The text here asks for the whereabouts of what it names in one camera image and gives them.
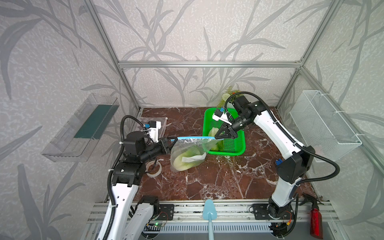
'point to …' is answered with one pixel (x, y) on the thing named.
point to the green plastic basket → (234, 147)
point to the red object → (316, 219)
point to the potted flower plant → (231, 95)
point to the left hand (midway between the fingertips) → (177, 140)
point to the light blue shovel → (209, 213)
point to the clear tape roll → (153, 168)
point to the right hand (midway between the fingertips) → (217, 135)
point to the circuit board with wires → (158, 221)
